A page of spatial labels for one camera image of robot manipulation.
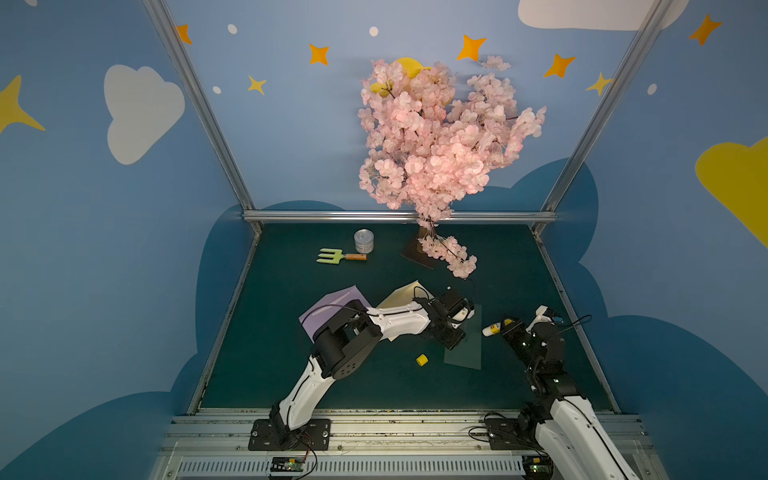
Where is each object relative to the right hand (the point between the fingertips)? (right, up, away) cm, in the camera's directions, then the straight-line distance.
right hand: (508, 313), depth 84 cm
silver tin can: (-43, +22, +27) cm, 56 cm away
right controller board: (+3, -36, -11) cm, 38 cm away
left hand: (-13, -9, +7) cm, 17 cm away
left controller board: (-60, -35, -12) cm, 70 cm away
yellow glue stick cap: (-24, -14, +2) cm, 28 cm away
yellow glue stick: (-4, -4, -2) cm, 6 cm away
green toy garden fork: (-54, +17, +28) cm, 63 cm away
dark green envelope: (-10, -13, +5) cm, 17 cm away
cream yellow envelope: (-29, +3, +17) cm, 33 cm away
